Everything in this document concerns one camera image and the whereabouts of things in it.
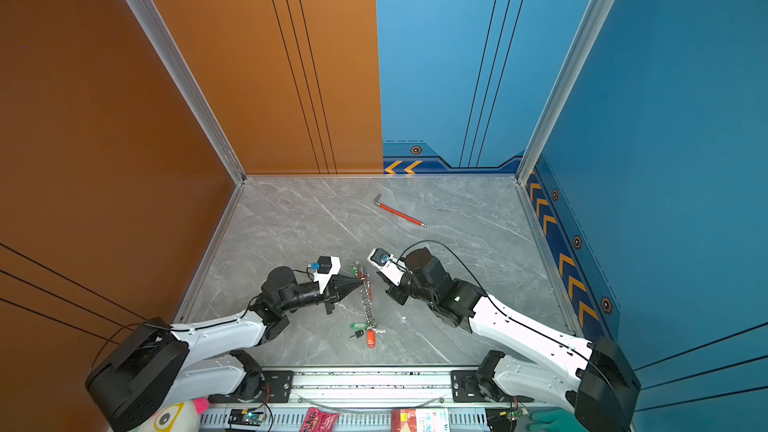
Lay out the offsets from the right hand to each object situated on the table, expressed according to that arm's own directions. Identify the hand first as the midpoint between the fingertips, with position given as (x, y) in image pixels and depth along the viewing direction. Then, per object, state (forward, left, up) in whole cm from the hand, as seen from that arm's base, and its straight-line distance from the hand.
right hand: (379, 269), depth 75 cm
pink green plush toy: (-30, +43, -10) cm, 53 cm away
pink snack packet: (-30, +14, -16) cm, 37 cm away
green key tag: (-8, +7, -17) cm, 20 cm away
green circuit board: (-29, +32, -19) cm, 47 cm away
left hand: (-2, +5, -1) cm, 5 cm away
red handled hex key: (+37, +4, -17) cm, 41 cm away
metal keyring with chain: (0, +5, -1) cm, 5 cm away
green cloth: (-30, -42, -17) cm, 54 cm away
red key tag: (-12, +3, -18) cm, 21 cm away
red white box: (-30, -9, -13) cm, 34 cm away
